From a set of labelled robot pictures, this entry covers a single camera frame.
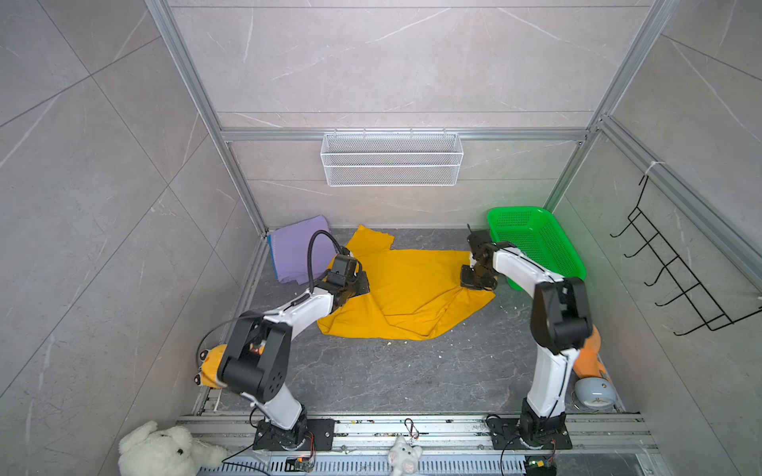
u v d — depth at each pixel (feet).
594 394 2.43
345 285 2.39
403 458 2.21
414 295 3.27
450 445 2.39
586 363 2.68
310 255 2.28
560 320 1.74
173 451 1.84
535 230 3.87
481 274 2.69
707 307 1.98
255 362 1.48
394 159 3.29
